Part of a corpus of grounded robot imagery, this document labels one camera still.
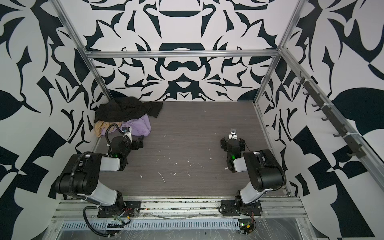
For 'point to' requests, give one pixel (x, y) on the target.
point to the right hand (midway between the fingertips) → (234, 136)
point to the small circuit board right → (246, 226)
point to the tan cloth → (99, 125)
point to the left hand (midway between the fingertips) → (134, 133)
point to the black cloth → (125, 108)
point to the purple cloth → (140, 126)
